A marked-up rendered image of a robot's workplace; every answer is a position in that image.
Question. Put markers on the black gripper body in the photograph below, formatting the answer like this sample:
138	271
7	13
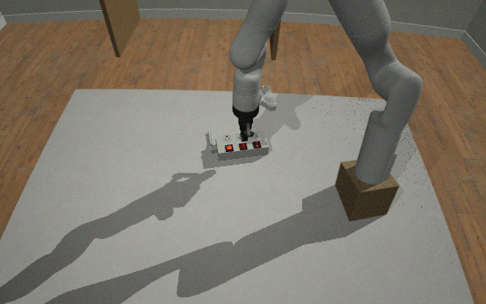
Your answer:
245	116

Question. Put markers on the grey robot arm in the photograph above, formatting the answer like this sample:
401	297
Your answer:
367	24

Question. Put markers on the grey power strip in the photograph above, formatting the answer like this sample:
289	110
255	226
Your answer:
230	146

